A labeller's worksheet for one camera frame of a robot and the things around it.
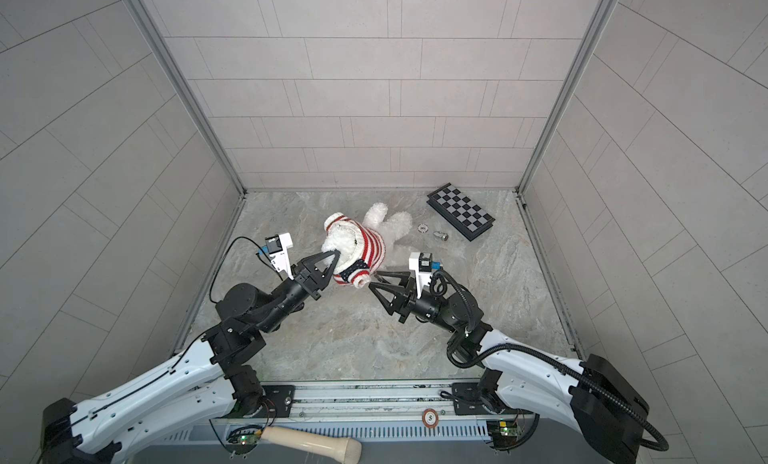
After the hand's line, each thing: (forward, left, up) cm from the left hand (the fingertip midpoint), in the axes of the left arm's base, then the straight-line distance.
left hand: (346, 257), depth 58 cm
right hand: (-4, -5, -8) cm, 10 cm away
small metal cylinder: (+28, -25, -33) cm, 50 cm away
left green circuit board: (-28, +24, -32) cm, 48 cm away
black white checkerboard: (+36, -34, -32) cm, 59 cm away
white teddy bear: (+14, -9, -9) cm, 19 cm away
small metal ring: (+32, -19, -34) cm, 50 cm away
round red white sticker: (-24, -18, -33) cm, 45 cm away
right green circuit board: (-26, -35, -34) cm, 55 cm away
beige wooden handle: (-30, +1, -29) cm, 41 cm away
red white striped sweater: (0, -5, -1) cm, 5 cm away
